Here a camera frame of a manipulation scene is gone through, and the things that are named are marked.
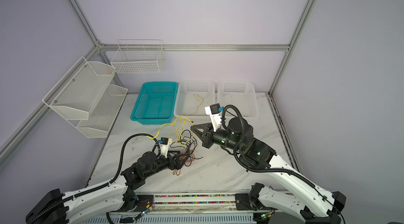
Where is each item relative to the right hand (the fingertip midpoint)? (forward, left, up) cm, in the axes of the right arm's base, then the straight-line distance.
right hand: (190, 129), depth 57 cm
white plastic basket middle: (+51, +6, -34) cm, 61 cm away
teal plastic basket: (+45, +33, -36) cm, 67 cm away
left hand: (+1, +6, -25) cm, 26 cm away
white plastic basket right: (+55, -31, -36) cm, 72 cm away
